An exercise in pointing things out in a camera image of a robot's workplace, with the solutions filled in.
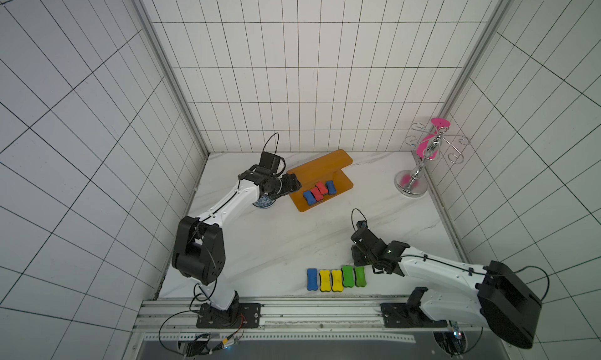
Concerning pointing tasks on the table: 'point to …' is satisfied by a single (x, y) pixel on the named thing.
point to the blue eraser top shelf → (312, 279)
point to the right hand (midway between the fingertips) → (349, 253)
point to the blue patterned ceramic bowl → (264, 201)
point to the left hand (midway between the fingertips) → (291, 191)
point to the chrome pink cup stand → (413, 182)
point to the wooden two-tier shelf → (329, 167)
